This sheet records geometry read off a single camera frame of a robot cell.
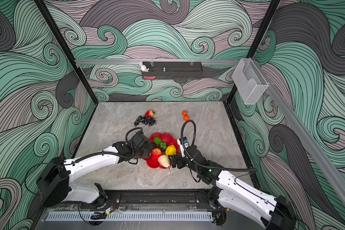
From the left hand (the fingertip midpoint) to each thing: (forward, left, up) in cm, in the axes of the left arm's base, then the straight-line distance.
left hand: (148, 150), depth 84 cm
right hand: (-5, -16, +6) cm, 17 cm away
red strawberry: (+33, +2, -4) cm, 33 cm away
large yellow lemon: (+1, -14, -2) cm, 14 cm away
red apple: (0, -5, -2) cm, 5 cm away
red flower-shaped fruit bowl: (-6, -3, -5) cm, 8 cm away
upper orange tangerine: (+35, -24, -5) cm, 43 cm away
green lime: (+8, -5, -2) cm, 10 cm away
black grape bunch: (+26, +2, -4) cm, 26 cm away
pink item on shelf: (+39, +1, +24) cm, 46 cm away
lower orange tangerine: (+30, -26, -5) cm, 40 cm away
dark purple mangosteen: (+4, -9, -2) cm, 10 cm away
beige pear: (-5, -10, -1) cm, 11 cm away
